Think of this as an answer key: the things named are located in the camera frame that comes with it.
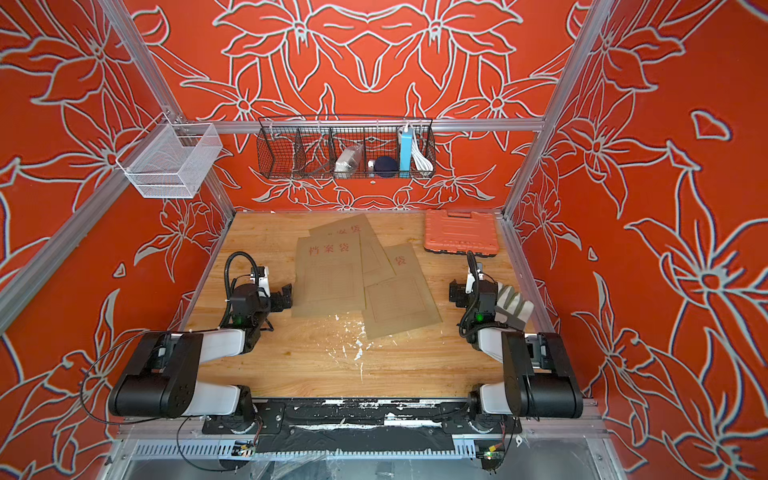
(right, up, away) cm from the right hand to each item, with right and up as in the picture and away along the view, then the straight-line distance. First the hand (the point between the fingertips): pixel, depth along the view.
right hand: (466, 278), depth 92 cm
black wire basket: (-56, +44, +9) cm, 72 cm away
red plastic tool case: (+2, +14, +15) cm, 20 cm away
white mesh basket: (-93, +37, -1) cm, 100 cm away
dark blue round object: (-25, +36, +4) cm, 44 cm away
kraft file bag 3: (-20, -8, +2) cm, 22 cm away
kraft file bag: (-45, -1, +8) cm, 45 cm away
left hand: (-60, -2, +1) cm, 60 cm away
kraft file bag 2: (-29, +4, +13) cm, 32 cm away
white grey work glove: (+15, -10, +1) cm, 18 cm away
